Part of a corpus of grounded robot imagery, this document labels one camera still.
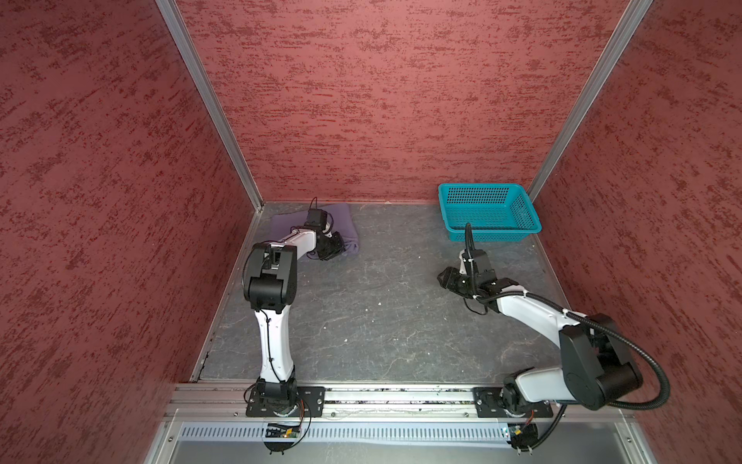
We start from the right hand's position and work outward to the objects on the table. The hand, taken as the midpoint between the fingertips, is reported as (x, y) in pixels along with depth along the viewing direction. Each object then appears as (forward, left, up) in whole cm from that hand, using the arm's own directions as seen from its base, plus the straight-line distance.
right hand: (442, 283), depth 91 cm
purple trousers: (+29, +37, +1) cm, 47 cm away
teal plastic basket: (+35, -28, -5) cm, 45 cm away
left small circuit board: (-38, +47, -7) cm, 61 cm away
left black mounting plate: (-31, +40, -4) cm, 51 cm away
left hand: (+16, +34, -4) cm, 37 cm away
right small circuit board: (-40, -15, -7) cm, 43 cm away
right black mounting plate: (-33, -11, -5) cm, 35 cm away
